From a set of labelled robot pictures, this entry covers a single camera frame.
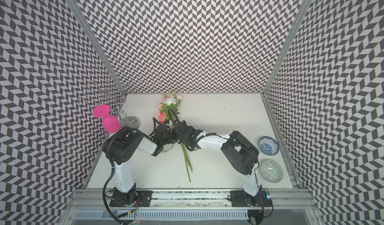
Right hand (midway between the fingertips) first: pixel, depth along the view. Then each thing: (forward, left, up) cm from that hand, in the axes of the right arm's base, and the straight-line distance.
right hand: (188, 133), depth 93 cm
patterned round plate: (-22, -46, -4) cm, 52 cm away
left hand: (+2, +2, -2) cm, 3 cm away
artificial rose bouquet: (+17, +12, +12) cm, 23 cm away
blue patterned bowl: (-7, -49, -4) cm, 50 cm away
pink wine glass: (-5, +38, +19) cm, 43 cm away
